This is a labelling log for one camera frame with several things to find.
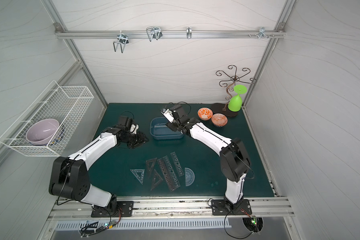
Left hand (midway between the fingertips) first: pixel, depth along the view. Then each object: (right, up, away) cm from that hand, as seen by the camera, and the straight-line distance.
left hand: (147, 141), depth 87 cm
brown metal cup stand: (+52, +21, +29) cm, 63 cm away
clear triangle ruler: (-4, -19, -1) cm, 19 cm away
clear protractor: (+25, -20, -3) cm, 32 cm away
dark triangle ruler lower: (+5, -23, -5) cm, 24 cm away
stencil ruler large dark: (+13, -18, -1) cm, 22 cm away
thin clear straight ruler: (+5, +8, +20) cm, 23 cm away
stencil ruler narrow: (+18, -14, +2) cm, 23 cm away
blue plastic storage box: (+4, +5, +20) cm, 21 cm away
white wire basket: (-42, +21, -11) cm, 49 cm away
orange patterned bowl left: (+38, +17, +25) cm, 48 cm away
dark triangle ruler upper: (+1, -14, +2) cm, 14 cm away
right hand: (+15, +15, +1) cm, 21 cm away
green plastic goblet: (+54, +22, +4) cm, 58 cm away
